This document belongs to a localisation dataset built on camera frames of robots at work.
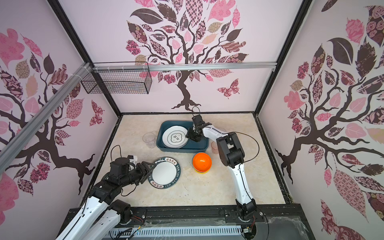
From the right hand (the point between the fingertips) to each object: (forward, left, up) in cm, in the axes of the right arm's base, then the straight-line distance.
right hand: (187, 134), depth 103 cm
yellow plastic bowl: (-28, -10, -2) cm, 30 cm away
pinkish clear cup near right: (-13, -18, +3) cm, 22 cm away
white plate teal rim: (-1, +9, -1) cm, 9 cm away
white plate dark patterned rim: (-27, +13, -4) cm, 30 cm away
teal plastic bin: (-9, -3, -2) cm, 9 cm away
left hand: (-31, +15, +11) cm, 36 cm away
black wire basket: (+24, +34, +31) cm, 52 cm away
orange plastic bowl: (-23, -9, +4) cm, 26 cm away
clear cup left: (-3, +27, 0) cm, 27 cm away
